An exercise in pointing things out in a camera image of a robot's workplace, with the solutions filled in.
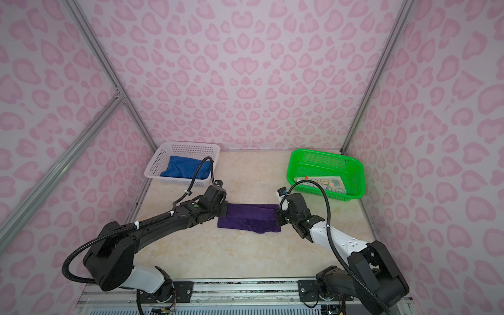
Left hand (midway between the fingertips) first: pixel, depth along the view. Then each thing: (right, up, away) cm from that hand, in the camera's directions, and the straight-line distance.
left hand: (228, 204), depth 88 cm
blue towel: (-27, +16, +23) cm, 39 cm away
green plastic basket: (+39, +18, +25) cm, 50 cm away
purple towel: (+12, -6, 0) cm, 13 cm away
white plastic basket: (-22, +27, +26) cm, 43 cm away
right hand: (+21, -1, -1) cm, 21 cm away
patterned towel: (+53, +8, +15) cm, 55 cm away
